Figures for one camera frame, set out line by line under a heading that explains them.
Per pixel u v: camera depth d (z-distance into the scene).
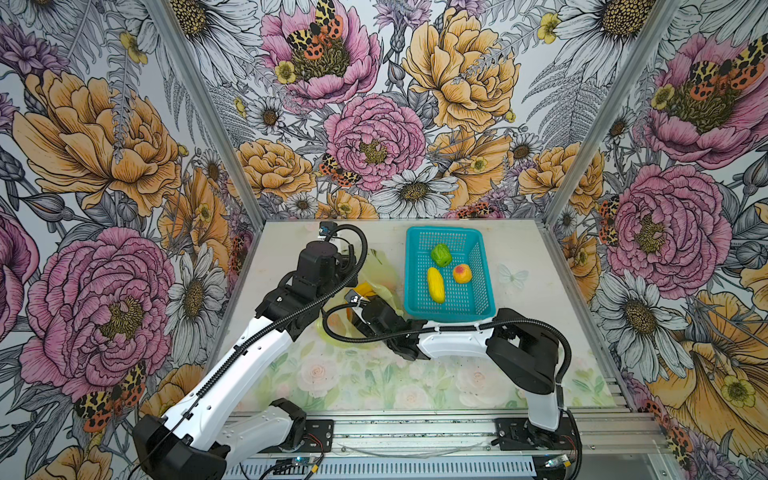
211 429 0.39
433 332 0.60
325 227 0.62
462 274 0.99
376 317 0.66
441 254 1.05
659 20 0.73
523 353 0.49
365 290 0.76
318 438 0.73
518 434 0.74
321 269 0.52
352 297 0.74
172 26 0.73
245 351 0.45
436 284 0.99
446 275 0.99
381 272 0.85
